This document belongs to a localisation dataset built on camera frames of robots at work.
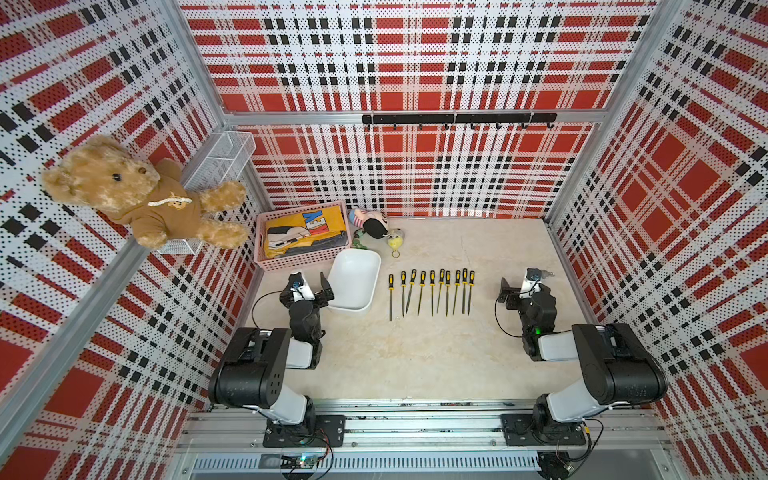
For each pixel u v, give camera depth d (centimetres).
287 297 79
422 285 101
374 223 108
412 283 102
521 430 72
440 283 102
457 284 102
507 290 84
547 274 103
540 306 70
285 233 108
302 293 76
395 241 111
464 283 102
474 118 90
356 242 115
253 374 45
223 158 77
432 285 101
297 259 102
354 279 106
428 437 73
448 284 101
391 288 101
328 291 84
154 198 54
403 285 102
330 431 74
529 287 78
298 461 69
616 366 45
